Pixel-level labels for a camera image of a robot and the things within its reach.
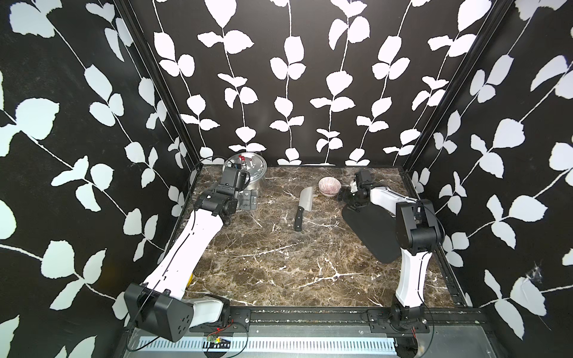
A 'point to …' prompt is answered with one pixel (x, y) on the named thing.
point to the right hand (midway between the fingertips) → (340, 201)
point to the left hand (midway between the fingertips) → (240, 192)
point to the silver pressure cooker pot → (257, 166)
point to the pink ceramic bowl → (329, 186)
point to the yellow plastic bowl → (191, 277)
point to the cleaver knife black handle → (298, 218)
